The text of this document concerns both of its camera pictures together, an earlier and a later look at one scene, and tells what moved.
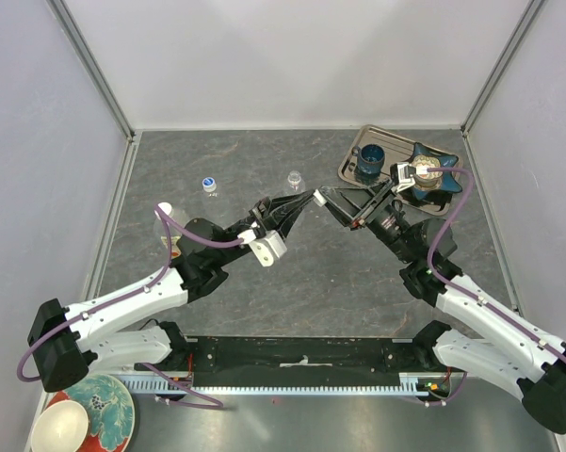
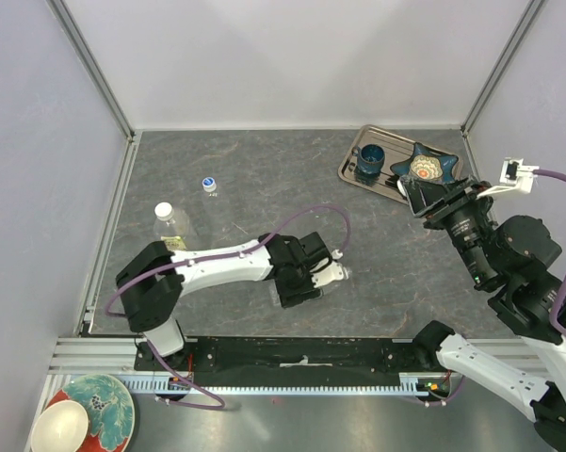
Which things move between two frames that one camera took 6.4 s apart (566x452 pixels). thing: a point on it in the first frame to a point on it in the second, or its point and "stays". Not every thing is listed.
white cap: (318, 198) to (401, 187)
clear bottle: (296, 182) to (275, 296)
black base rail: (301, 361) stays
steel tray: (396, 150) stays
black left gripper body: (263, 218) to (296, 290)
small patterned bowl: (430, 180) stays
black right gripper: (365, 201) to (421, 195)
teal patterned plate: (110, 411) stays
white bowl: (60, 427) stays
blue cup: (370, 157) stays
